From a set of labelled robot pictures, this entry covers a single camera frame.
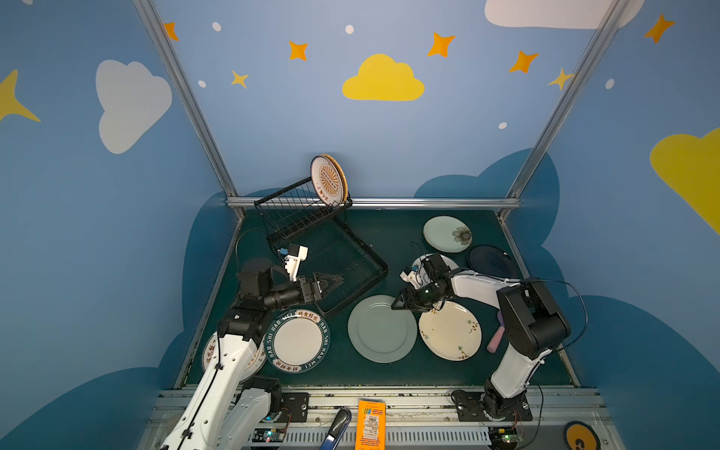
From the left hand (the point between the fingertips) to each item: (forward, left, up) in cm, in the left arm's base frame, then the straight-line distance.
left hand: (336, 284), depth 69 cm
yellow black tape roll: (-28, -64, -27) cm, 75 cm away
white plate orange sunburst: (+39, +6, +1) cm, 40 cm away
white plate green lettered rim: (-6, +13, -25) cm, 29 cm away
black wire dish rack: (+33, +5, -27) cm, 43 cm away
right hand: (+6, -20, -24) cm, 32 cm away
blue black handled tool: (-28, -1, -22) cm, 36 cm away
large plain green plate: (-2, -13, -27) cm, 30 cm away
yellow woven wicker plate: (+33, -1, +5) cm, 34 cm away
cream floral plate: (-2, -36, -26) cm, 44 cm away
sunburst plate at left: (-13, +25, -26) cm, 38 cm away
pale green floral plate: (+41, -42, -26) cm, 64 cm away
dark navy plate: (+26, -56, -25) cm, 67 cm away
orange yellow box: (-27, -9, -21) cm, 36 cm away
